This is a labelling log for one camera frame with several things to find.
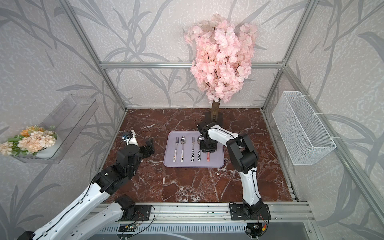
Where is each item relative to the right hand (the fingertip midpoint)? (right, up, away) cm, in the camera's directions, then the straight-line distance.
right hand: (206, 150), depth 96 cm
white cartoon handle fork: (-20, +4, +3) cm, 20 cm away
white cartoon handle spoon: (-15, +6, +3) cm, 17 cm away
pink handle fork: (+1, -3, -3) cm, 5 cm away
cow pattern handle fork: (-9, +5, +5) cm, 11 cm away
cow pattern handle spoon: (-5, +6, +3) cm, 8 cm away
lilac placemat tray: (+7, -4, -6) cm, 10 cm away
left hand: (-30, +9, -23) cm, 39 cm away
